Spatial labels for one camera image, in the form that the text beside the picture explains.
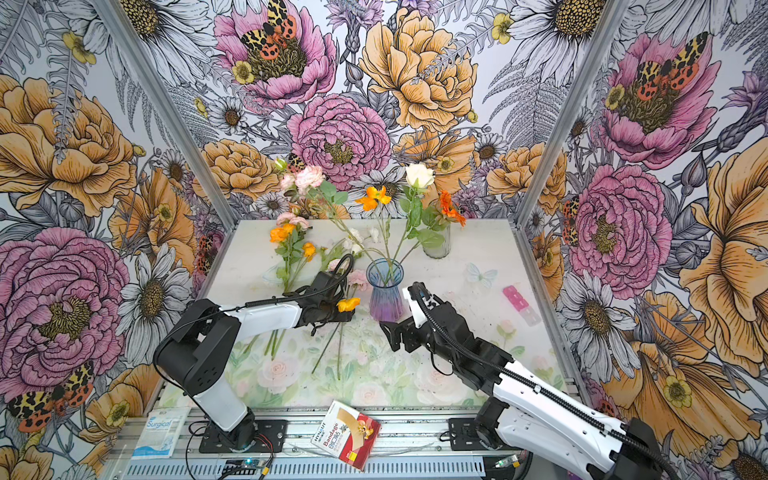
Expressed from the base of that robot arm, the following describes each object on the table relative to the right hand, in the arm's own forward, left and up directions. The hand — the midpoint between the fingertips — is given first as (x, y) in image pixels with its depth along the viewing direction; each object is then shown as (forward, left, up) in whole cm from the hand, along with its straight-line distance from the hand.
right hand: (398, 325), depth 74 cm
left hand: (+11, +16, -17) cm, 26 cm away
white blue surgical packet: (-19, +59, -17) cm, 64 cm away
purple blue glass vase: (+15, +3, -16) cm, 22 cm away
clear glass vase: (+15, -10, +13) cm, 22 cm away
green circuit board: (-26, +38, -18) cm, 49 cm away
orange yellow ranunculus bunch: (+36, +36, -15) cm, 53 cm away
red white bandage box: (-20, +13, -14) cm, 28 cm away
